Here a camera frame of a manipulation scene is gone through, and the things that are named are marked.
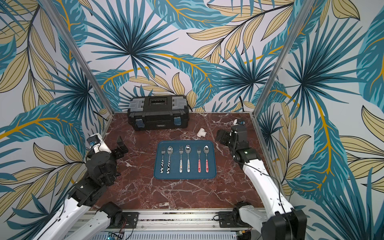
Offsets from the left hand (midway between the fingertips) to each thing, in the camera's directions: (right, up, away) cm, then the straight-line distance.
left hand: (112, 142), depth 68 cm
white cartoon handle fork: (+29, -15, +24) cm, 41 cm away
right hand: (+54, +4, +11) cm, 55 cm away
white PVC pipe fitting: (+43, +3, +38) cm, 57 cm away
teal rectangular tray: (+25, -13, +25) cm, 38 cm away
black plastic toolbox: (+17, +17, +30) cm, 38 cm away
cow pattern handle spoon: (+22, -9, +27) cm, 36 cm away
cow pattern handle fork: (+18, -16, +22) cm, 33 cm away
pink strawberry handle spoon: (+45, -8, +29) cm, 55 cm away
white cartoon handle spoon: (+34, -8, +29) cm, 45 cm away
